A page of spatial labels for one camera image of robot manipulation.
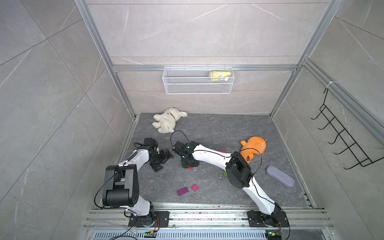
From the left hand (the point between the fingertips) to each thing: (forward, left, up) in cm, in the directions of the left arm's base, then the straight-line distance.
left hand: (169, 158), depth 91 cm
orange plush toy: (+6, -54, +4) cm, 55 cm away
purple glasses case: (-13, -66, -1) cm, 67 cm away
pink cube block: (-17, -15, -3) cm, 23 cm away
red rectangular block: (-6, -12, -3) cm, 14 cm away
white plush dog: (+26, +4, +6) cm, 27 cm away
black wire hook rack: (-19, -83, +29) cm, 90 cm away
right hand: (-3, -12, -4) cm, 13 cm away
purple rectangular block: (-19, -8, -4) cm, 21 cm away
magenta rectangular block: (-13, -28, +29) cm, 42 cm away
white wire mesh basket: (+46, -18, +25) cm, 55 cm away
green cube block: (-22, -27, +29) cm, 45 cm away
